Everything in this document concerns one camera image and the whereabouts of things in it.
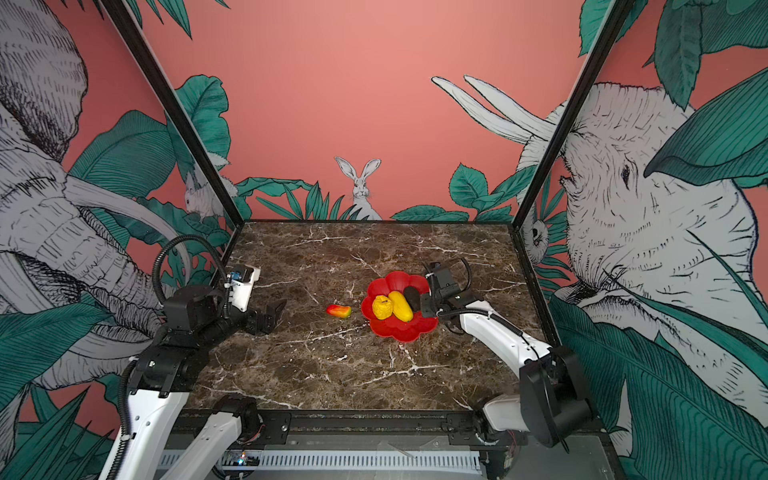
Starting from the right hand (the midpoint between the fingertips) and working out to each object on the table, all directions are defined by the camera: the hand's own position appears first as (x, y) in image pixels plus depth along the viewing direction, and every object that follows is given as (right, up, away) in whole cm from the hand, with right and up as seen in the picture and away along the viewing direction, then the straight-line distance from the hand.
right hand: (426, 297), depth 87 cm
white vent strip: (-20, -37, -17) cm, 45 cm away
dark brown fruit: (-3, -2, +11) cm, 12 cm away
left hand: (-40, +4, -18) cm, 44 cm away
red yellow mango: (-27, -5, +6) cm, 28 cm away
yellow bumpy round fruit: (-13, -4, +3) cm, 14 cm away
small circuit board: (-45, -36, -17) cm, 61 cm away
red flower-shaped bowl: (-8, +3, +12) cm, 15 cm away
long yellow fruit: (-8, -4, +5) cm, 10 cm away
